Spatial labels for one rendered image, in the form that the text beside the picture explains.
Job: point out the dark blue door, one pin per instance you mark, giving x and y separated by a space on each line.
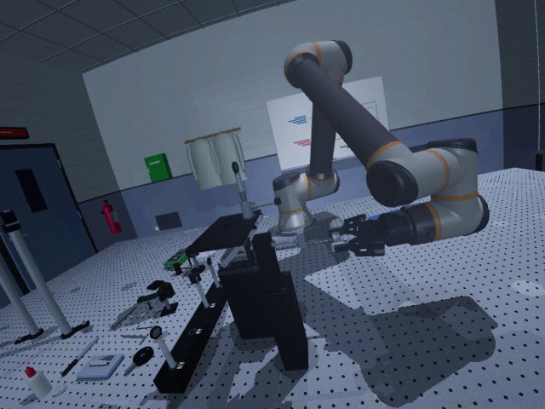
55 213

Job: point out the black filter on post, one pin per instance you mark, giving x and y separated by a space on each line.
196 278
238 179
210 266
156 332

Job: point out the grey rod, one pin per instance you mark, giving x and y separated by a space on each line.
123 317

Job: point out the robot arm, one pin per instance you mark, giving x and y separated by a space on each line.
353 119

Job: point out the blue white flat box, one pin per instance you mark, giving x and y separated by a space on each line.
100 367

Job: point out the whiteboard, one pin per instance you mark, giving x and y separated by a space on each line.
289 128

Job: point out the white lab coat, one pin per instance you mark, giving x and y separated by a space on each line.
204 166
232 153

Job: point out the black box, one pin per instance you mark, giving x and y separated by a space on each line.
540 161

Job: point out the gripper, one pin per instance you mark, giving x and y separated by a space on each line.
396 230

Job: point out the green flat device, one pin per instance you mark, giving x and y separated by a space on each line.
175 260

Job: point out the grey thumbscrew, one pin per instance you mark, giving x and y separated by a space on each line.
265 203

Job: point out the black filter rack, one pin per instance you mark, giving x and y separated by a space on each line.
191 341

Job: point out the silver post holder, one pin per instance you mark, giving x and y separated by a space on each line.
246 209

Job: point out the white round disc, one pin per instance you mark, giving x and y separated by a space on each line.
59 389

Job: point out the wooden coat rail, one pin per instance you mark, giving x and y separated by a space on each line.
200 137

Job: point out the red wall sign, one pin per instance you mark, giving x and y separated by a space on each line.
13 133

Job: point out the black pen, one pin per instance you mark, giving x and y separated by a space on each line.
79 356

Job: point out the black optic mount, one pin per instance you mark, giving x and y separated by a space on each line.
162 292

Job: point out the grey post black foot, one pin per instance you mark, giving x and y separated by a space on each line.
34 277
15 304

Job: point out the black round knob tool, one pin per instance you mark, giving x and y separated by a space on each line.
142 356

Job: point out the black wall plate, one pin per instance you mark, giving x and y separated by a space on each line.
168 222

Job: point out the red fire extinguisher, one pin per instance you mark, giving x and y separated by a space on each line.
112 218

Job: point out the white bottle red cap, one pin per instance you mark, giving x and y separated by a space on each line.
37 382

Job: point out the green wall box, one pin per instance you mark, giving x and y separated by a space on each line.
158 168

